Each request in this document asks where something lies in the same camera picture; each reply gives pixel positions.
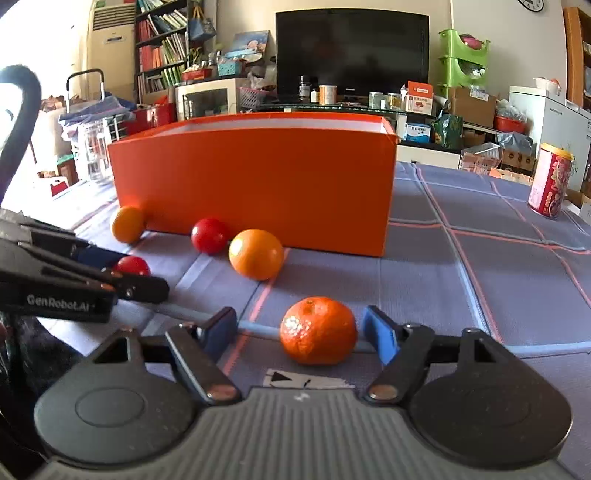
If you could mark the white marker sticker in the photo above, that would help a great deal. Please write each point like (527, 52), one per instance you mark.
(323, 382)

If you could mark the dark bookshelf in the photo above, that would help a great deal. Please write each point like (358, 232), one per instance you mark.
(159, 55)

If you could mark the orange and white medicine box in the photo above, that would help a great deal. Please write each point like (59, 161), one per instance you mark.
(420, 99)

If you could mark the printed picture box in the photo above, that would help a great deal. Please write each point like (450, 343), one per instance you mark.
(249, 44)

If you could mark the white chest freezer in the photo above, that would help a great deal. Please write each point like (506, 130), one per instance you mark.
(549, 120)

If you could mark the teal plastic basket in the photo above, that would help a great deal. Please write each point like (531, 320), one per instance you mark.
(231, 68)

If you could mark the large red tomato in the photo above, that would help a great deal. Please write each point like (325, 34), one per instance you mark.
(210, 235)

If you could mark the small red tomato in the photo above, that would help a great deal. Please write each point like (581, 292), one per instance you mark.
(134, 266)

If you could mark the wall clock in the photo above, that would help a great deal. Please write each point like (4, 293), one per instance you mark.
(531, 3)

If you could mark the red can with yellow lid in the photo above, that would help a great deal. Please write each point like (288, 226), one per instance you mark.
(551, 184)

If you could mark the black flat television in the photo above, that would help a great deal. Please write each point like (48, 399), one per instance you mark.
(353, 50)

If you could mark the white microwave oven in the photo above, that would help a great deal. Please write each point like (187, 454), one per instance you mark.
(207, 99)

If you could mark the clear glass jar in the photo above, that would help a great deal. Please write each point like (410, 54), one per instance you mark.
(98, 154)

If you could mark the green plastic storage rack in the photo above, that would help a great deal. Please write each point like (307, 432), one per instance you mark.
(450, 60)

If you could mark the red plastic basin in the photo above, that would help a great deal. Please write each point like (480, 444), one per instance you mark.
(510, 124)

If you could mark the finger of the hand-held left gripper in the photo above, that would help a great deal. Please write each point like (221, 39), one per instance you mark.
(143, 290)
(99, 258)

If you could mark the large smooth orange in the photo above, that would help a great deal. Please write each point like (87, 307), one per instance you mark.
(256, 254)

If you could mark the brown cardboard box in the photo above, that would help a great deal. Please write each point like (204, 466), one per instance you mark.
(475, 104)

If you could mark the red storage box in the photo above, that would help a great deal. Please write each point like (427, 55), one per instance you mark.
(152, 117)

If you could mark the blue and white box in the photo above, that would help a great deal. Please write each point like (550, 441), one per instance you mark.
(419, 134)

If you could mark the blue gift bag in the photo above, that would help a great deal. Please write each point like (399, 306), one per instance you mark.
(202, 27)

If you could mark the wooden shelf unit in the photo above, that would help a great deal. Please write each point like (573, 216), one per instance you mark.
(575, 55)

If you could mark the green foil bag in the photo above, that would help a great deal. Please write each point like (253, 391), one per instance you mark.
(449, 131)

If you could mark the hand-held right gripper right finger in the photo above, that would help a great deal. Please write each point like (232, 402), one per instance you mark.
(381, 334)

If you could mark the beige tin with orange label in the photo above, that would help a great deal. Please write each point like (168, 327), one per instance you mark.
(328, 94)

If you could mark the white bowl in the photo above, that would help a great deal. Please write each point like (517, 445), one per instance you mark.
(547, 85)

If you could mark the bumpy tangerine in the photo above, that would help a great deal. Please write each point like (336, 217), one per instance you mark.
(318, 332)

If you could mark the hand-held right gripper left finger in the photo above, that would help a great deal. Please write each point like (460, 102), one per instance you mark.
(220, 330)

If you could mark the orange cardboard box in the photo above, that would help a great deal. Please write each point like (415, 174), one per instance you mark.
(254, 184)

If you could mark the standing air conditioner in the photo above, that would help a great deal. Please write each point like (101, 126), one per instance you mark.
(111, 50)

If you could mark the pink plastic basket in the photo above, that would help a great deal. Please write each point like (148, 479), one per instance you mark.
(254, 98)

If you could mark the small yellow orange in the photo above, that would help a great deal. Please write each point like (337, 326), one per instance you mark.
(127, 225)

